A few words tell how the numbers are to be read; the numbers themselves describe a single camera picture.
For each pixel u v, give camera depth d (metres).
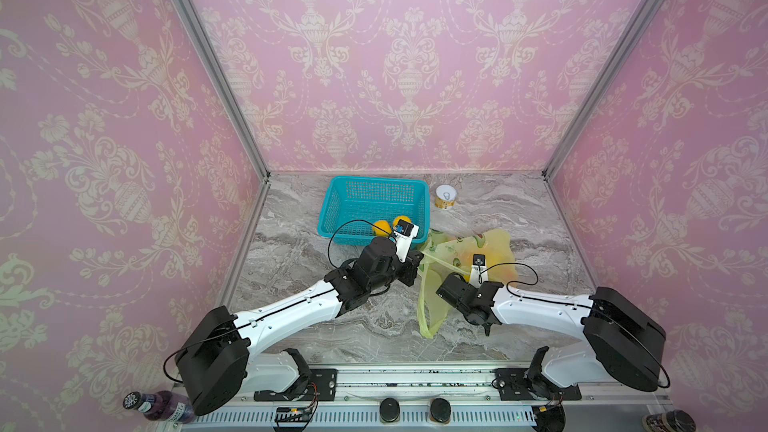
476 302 0.63
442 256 0.79
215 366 0.41
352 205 1.13
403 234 0.67
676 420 0.61
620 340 0.43
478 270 0.74
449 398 0.74
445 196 1.06
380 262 0.58
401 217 1.04
